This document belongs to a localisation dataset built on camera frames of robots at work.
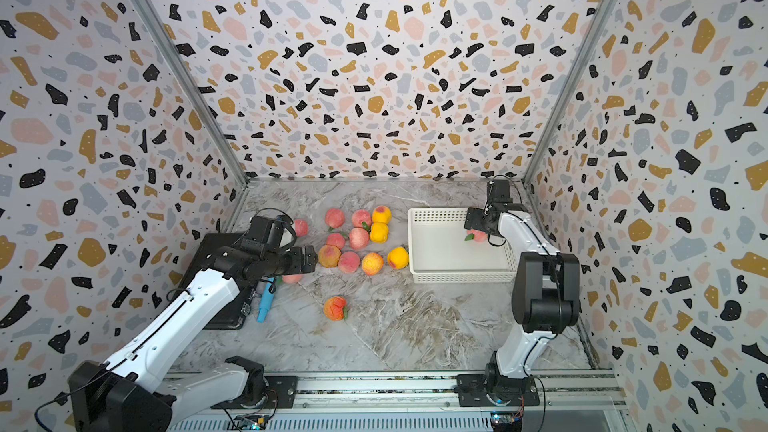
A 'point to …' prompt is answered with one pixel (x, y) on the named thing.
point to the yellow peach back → (382, 217)
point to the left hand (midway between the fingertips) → (304, 257)
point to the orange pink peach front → (372, 263)
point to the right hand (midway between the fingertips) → (484, 221)
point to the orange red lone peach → (333, 308)
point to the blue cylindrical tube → (266, 301)
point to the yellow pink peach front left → (329, 255)
